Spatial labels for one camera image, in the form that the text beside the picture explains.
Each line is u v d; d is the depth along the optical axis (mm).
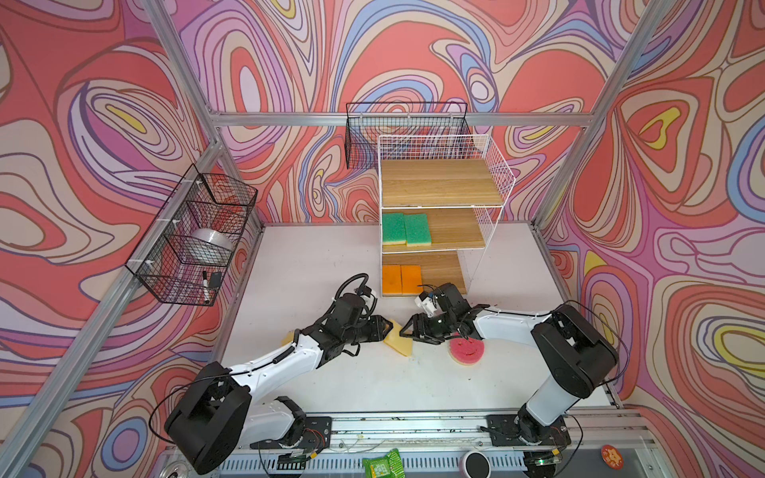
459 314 723
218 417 406
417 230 824
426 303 856
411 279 1017
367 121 883
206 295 694
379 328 724
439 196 704
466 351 844
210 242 703
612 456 703
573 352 466
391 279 1013
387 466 686
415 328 791
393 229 834
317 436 722
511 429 731
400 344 842
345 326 643
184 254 734
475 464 659
